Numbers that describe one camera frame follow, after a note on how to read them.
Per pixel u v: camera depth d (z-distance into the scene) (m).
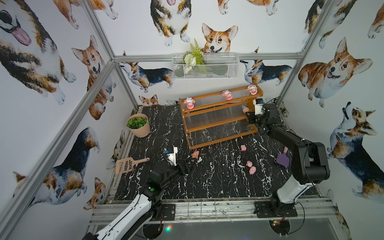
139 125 0.93
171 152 0.73
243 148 0.95
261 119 0.80
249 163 0.87
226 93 0.84
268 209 0.73
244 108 0.95
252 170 0.85
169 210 0.73
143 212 0.55
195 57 0.82
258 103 0.82
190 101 0.80
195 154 0.92
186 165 0.69
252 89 0.87
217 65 0.92
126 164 0.91
